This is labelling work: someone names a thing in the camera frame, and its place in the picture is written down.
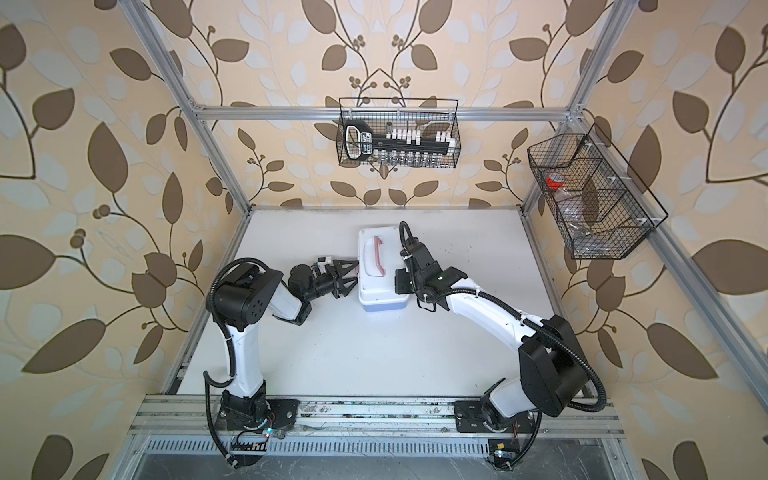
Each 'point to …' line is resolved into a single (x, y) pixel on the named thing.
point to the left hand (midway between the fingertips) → (362, 268)
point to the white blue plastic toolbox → (379, 258)
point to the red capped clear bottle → (555, 181)
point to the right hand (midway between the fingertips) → (401, 280)
